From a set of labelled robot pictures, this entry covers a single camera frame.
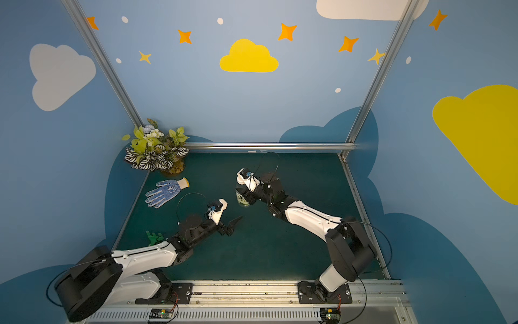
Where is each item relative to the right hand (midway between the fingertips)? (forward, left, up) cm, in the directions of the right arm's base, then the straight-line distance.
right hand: (244, 181), depth 84 cm
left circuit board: (-46, +27, -21) cm, 57 cm away
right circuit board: (-42, -35, -23) cm, 60 cm away
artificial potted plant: (+13, +44, +3) cm, 46 cm away
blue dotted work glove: (+5, +44, -20) cm, 49 cm away
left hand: (-10, +4, -4) cm, 12 cm away
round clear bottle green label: (-5, +1, -8) cm, 9 cm away
